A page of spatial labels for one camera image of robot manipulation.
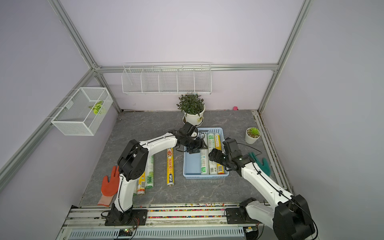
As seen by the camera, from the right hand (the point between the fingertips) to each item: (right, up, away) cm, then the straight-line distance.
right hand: (214, 155), depth 84 cm
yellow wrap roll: (-25, -7, +3) cm, 26 cm away
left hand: (-5, +2, +5) cm, 8 cm away
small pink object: (+22, +32, +40) cm, 55 cm away
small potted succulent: (+26, +12, +11) cm, 30 cm away
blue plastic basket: (-13, -6, +7) cm, 16 cm away
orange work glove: (-59, -19, -1) cm, 62 cm away
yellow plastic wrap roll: (+4, +4, +12) cm, 14 cm away
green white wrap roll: (-1, -7, +2) cm, 8 cm away
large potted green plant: (-12, +28, +15) cm, 34 cm away
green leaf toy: (-66, +27, -2) cm, 71 cm away
